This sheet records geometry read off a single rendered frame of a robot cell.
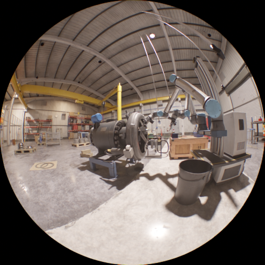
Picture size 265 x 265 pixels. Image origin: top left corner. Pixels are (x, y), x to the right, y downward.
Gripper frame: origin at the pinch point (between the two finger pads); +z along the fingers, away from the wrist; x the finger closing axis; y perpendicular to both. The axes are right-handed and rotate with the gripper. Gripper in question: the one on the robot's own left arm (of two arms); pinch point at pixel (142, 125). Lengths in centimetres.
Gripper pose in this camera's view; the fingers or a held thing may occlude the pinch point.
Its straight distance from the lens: 116.4
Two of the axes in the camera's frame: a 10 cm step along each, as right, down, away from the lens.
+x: 0.0, -3.9, -9.2
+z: -7.2, 6.4, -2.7
